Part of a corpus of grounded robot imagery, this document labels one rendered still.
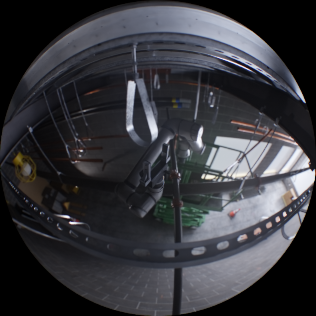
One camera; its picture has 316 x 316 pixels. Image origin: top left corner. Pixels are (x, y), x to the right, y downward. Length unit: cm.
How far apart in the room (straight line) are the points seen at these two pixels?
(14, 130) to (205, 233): 522
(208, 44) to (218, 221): 504
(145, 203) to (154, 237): 385
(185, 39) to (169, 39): 4
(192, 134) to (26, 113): 134
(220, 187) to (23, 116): 166
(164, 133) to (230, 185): 64
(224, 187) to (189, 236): 377
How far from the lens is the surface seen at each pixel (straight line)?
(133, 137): 38
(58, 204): 651
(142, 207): 56
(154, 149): 65
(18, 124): 112
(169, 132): 71
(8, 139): 109
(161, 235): 438
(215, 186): 84
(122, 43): 30
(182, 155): 142
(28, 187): 692
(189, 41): 29
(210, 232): 481
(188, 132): 70
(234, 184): 94
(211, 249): 23
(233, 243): 26
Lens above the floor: 437
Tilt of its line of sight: 45 degrees down
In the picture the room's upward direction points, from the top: 2 degrees counter-clockwise
